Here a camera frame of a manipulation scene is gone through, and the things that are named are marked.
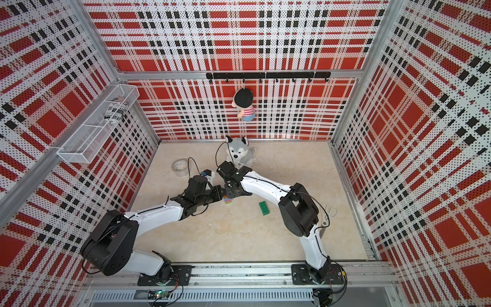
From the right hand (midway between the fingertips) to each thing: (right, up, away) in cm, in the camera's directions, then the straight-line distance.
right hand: (238, 191), depth 90 cm
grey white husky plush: (0, +19, +4) cm, 19 cm away
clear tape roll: (-35, +11, +19) cm, 41 cm away
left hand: (-4, 0, 0) cm, 4 cm away
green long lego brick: (+12, -9, +2) cm, 15 cm away
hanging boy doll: (+2, +44, +4) cm, 44 cm away
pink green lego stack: (-6, -6, +3) cm, 9 cm away
